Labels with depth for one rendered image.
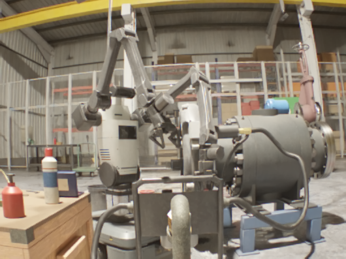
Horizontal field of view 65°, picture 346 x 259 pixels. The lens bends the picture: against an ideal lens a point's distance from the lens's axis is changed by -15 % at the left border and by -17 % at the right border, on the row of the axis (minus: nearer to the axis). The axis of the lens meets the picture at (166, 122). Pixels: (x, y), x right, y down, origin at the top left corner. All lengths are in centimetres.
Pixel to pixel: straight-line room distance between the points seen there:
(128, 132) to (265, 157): 85
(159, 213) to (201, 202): 18
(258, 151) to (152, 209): 87
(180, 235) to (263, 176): 150
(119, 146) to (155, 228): 62
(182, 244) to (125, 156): 130
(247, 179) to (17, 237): 149
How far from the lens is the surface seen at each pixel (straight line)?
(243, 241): 193
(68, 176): 144
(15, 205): 102
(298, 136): 210
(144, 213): 137
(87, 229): 160
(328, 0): 1133
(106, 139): 182
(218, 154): 142
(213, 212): 138
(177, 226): 56
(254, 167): 198
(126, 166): 184
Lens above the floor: 69
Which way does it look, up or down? 5 degrees up
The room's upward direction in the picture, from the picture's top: 2 degrees counter-clockwise
